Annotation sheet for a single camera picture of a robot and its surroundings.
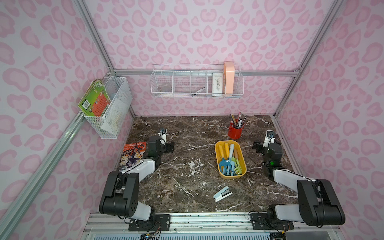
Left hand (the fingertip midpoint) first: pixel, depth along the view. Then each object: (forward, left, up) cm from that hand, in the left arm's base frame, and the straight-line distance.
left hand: (165, 137), depth 92 cm
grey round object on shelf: (+27, 0, +16) cm, 31 cm away
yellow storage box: (-11, -46, -7) cm, 48 cm away
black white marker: (+27, -23, +15) cm, 39 cm away
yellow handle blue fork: (-2, -39, -7) cm, 40 cm away
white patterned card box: (+23, -32, +21) cm, 45 cm away
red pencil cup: (+9, -45, -8) cm, 47 cm away
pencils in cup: (+12, -49, -2) cm, 50 cm away
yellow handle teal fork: (-14, -36, -8) cm, 39 cm away
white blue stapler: (-31, -33, -10) cm, 46 cm away
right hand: (-2, -59, +3) cm, 59 cm away
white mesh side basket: (-1, +27, +13) cm, 30 cm away
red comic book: (-6, +22, -11) cm, 25 cm away
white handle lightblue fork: (-15, -40, -7) cm, 43 cm away
